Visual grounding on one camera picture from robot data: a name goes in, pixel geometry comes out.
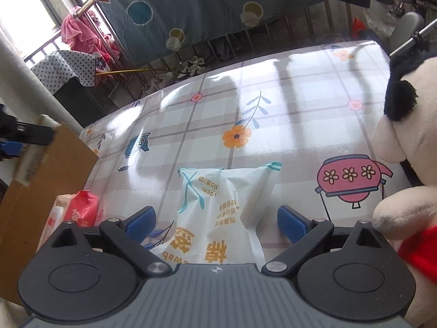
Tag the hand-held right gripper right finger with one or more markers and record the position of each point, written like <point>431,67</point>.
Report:
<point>292,222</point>

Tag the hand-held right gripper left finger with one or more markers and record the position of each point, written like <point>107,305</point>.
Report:
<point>141,220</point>

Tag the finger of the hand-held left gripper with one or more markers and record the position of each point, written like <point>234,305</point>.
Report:
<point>34,134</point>
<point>10,148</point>

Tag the brown cardboard box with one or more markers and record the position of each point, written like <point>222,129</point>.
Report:
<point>51,184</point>

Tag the pink wet wipes pack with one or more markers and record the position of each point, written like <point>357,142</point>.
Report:
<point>82,208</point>

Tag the white cotton swab bag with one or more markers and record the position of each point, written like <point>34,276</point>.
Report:
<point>225,205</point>

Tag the white curtain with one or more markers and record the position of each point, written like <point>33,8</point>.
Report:
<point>27,85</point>

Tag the dark box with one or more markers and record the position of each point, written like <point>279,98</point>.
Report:
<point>82,102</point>

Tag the polka-dot cloth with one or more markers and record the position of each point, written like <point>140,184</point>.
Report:
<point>58,68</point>

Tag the yellow stick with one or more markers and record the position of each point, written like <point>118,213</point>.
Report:
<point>123,71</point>

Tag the pink garment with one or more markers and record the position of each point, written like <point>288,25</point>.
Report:
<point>82,34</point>

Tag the plaid floral tablecloth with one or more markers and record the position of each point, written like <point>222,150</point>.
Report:
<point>300,109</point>

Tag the pale sneaker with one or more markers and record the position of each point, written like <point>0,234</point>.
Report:
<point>150,87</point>
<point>164,80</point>

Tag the cream plush doll red shirt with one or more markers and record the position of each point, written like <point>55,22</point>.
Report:
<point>403,136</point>

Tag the bamboo pole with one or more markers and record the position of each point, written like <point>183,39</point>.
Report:
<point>87,3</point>

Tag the white black sneaker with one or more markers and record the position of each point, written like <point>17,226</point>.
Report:
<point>184,71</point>
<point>197,64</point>

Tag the small red bag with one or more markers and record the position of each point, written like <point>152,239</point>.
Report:
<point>360,27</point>

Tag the metal railing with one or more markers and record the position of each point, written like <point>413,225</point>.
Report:
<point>345,20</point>

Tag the blue dotted bed sheet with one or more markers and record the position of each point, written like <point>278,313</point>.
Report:
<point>205,13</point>

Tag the clear plastic bag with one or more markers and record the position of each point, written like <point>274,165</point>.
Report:
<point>377,20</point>

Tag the grey cushion pad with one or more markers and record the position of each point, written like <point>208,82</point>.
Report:
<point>406,27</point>

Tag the wheelchair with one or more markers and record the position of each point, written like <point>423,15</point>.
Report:
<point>420,33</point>

